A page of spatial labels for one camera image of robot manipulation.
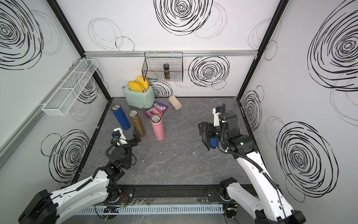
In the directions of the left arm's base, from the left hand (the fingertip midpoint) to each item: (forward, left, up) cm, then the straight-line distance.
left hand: (127, 130), depth 76 cm
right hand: (0, -44, +7) cm, 44 cm away
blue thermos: (+14, +10, -7) cm, 18 cm away
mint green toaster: (+32, +2, -8) cm, 33 cm away
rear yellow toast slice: (+42, -1, -1) cm, 42 cm away
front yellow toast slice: (+37, +5, 0) cm, 37 cm away
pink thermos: (+5, -16, +1) cm, 17 cm away
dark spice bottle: (+34, -20, +15) cm, 42 cm away
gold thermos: (+9, -2, -6) cm, 11 cm away
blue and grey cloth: (-6, -48, 0) cm, 48 cm away
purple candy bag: (+31, -11, -16) cm, 36 cm away
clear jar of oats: (+36, -25, -15) cm, 46 cm away
